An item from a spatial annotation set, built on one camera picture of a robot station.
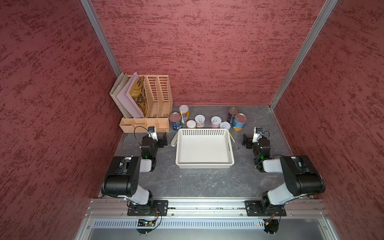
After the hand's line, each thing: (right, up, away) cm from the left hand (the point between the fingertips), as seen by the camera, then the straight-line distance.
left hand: (158, 135), depth 93 cm
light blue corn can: (+53, +9, +4) cm, 54 cm away
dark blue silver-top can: (+10, +10, +7) cm, 16 cm away
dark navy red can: (+51, +16, +12) cm, 55 cm away
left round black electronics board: (-2, -41, -21) cm, 46 cm away
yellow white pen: (+50, -5, +7) cm, 51 cm away
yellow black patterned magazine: (-15, +27, +6) cm, 32 cm away
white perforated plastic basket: (+29, -9, +1) cm, 31 cm away
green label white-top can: (+44, +6, +7) cm, 45 cm away
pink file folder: (-19, +17, +3) cm, 25 cm away
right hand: (+60, 0, +1) cm, 60 cm away
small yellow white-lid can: (+21, +7, +8) cm, 23 cm away
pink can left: (+27, +10, +11) cm, 31 cm away
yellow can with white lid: (+16, +17, +7) cm, 25 cm away
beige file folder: (-25, +26, -7) cm, 37 cm away
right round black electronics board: (+61, -42, -22) cm, 78 cm away
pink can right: (+38, +8, +10) cm, 40 cm away
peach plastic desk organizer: (-4, +30, +16) cm, 34 cm away
